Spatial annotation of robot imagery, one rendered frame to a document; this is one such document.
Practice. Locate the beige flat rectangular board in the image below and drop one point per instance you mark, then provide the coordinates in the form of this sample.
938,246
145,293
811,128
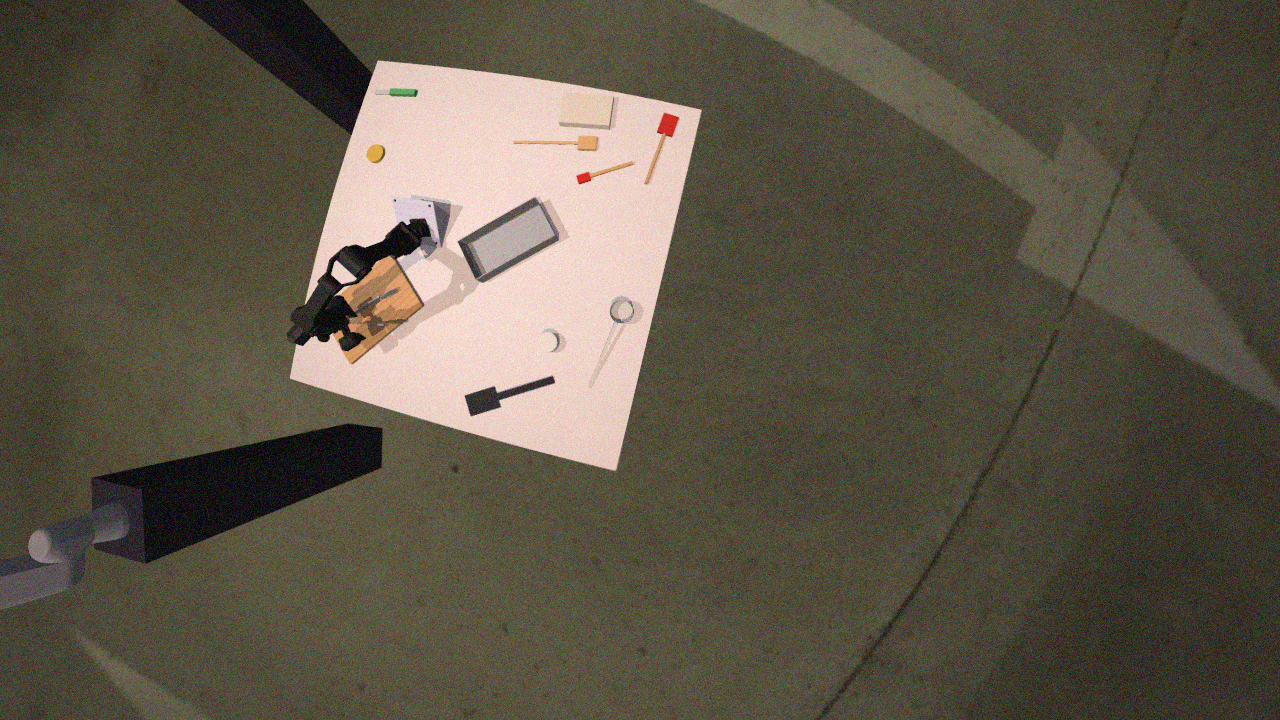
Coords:
593,111

